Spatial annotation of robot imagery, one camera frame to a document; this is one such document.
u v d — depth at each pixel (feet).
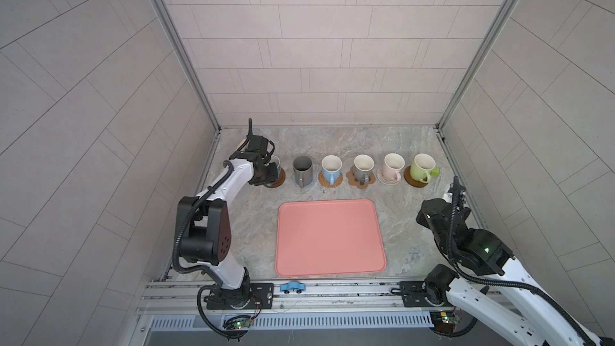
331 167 3.05
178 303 2.28
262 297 2.30
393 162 3.09
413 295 2.32
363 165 3.10
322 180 3.16
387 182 3.17
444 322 2.23
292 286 2.32
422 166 2.96
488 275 1.48
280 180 3.16
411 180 3.16
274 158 2.59
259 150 2.31
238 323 2.13
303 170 2.92
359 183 3.16
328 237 2.69
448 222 1.57
